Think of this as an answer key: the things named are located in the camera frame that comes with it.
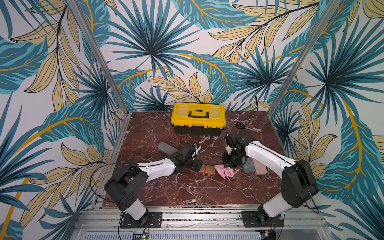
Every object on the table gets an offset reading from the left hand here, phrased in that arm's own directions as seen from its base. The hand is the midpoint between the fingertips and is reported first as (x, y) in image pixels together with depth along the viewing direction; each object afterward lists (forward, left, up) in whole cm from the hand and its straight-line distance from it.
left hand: (195, 161), depth 89 cm
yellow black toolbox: (+23, -2, +12) cm, 26 cm away
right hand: (-3, -16, +2) cm, 17 cm away
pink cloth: (-8, -17, +3) cm, 19 cm away
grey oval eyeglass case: (+9, +18, -1) cm, 20 cm away
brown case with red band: (-4, -7, 0) cm, 9 cm away
